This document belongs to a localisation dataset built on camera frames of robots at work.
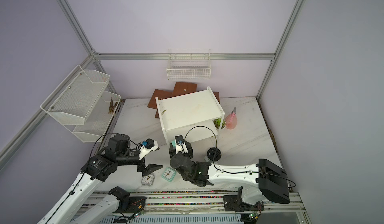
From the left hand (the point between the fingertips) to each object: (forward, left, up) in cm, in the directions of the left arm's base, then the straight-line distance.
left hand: (157, 158), depth 69 cm
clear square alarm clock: (-5, +8, -18) cm, 21 cm away
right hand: (+8, -9, -2) cm, 12 cm away
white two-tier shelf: (+16, -19, +13) cm, 28 cm away
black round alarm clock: (+10, -29, -17) cm, 35 cm away
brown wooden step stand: (+46, -7, +3) cm, 47 cm away
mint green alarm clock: (-1, -3, -18) cm, 18 cm away
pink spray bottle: (+28, -40, -8) cm, 50 cm away
